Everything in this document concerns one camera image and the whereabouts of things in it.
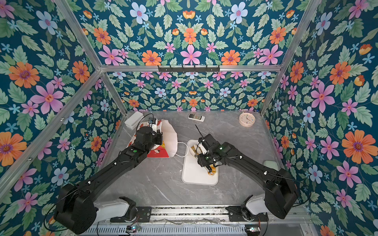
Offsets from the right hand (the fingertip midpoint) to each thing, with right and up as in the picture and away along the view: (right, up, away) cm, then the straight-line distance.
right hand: (200, 160), depth 81 cm
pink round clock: (+36, +24, +31) cm, 53 cm away
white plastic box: (-51, +22, +29) cm, 63 cm away
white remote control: (-3, +26, +34) cm, 43 cm away
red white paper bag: (-20, +5, +12) cm, 24 cm away
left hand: (-22, +19, 0) cm, 29 cm away
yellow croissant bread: (-4, +5, +9) cm, 11 cm away
